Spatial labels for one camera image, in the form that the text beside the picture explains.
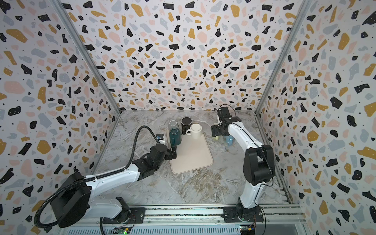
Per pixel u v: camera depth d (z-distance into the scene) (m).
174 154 0.78
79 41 0.81
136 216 0.73
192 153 0.96
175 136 0.96
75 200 0.41
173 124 1.00
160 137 0.74
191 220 0.73
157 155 0.63
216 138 0.97
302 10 0.72
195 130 1.00
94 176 0.46
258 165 0.48
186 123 1.03
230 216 0.73
